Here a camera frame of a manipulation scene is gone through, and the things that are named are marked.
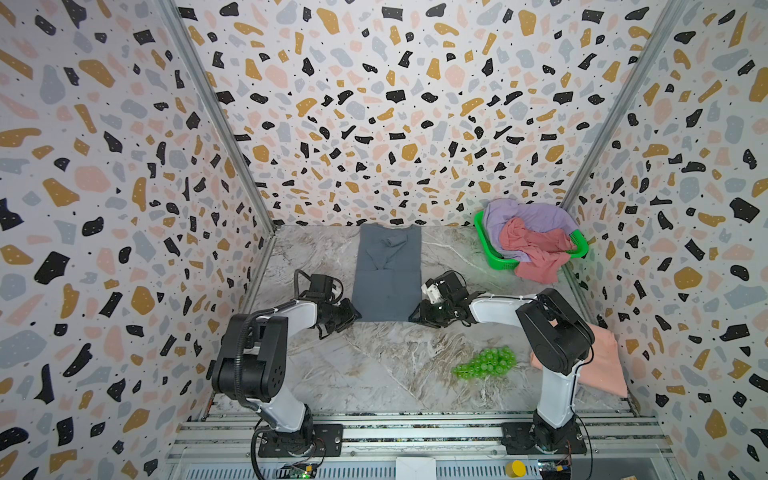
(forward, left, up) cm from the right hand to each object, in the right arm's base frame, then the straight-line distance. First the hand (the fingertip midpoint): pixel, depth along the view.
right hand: (407, 315), depth 92 cm
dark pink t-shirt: (+28, -51, -1) cm, 58 cm away
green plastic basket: (+20, -32, +2) cm, 37 cm away
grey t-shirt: (+17, +7, -4) cm, 19 cm away
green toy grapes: (-14, -24, 0) cm, 28 cm away
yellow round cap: (-39, -24, +2) cm, 46 cm away
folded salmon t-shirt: (-14, -56, -3) cm, 58 cm away
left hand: (+1, +15, 0) cm, 15 cm away
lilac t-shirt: (+43, -50, +3) cm, 66 cm away
